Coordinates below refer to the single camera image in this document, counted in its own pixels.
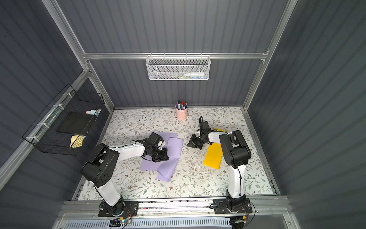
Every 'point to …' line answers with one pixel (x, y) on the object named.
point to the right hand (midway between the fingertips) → (186, 145)
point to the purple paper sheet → (166, 169)
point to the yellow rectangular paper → (214, 155)
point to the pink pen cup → (181, 108)
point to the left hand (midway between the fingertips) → (171, 160)
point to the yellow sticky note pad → (76, 141)
